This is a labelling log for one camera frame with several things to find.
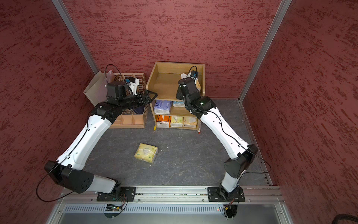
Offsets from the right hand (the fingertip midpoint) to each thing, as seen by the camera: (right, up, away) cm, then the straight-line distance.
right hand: (184, 91), depth 73 cm
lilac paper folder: (-50, +12, +19) cm, 55 cm away
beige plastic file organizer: (-35, -17, +28) cm, 48 cm away
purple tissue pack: (-13, -8, +12) cm, 20 cm away
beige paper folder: (-54, +1, +10) cm, 55 cm away
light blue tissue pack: (-3, -6, +16) cm, 18 cm away
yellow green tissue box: (-23, -37, +10) cm, 45 cm away
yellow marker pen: (-22, -23, +27) cm, 42 cm away
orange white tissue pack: (-14, -18, +21) cm, 31 cm away
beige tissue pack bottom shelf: (+5, -19, +24) cm, 30 cm away
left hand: (-17, -5, -2) cm, 18 cm away
